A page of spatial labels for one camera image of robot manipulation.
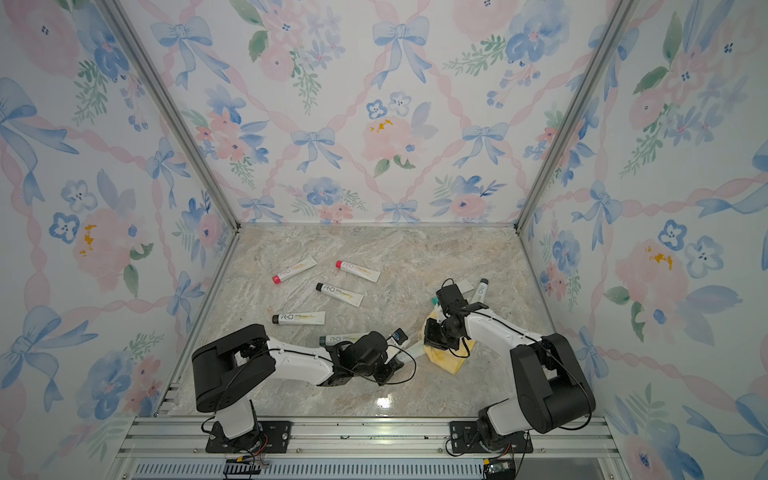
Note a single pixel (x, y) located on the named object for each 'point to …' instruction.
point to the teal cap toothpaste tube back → (415, 344)
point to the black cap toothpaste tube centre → (339, 294)
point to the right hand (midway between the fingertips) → (429, 340)
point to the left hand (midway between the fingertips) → (402, 360)
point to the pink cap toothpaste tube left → (294, 270)
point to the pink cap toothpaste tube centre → (359, 271)
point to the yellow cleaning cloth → (449, 360)
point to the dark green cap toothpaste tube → (333, 340)
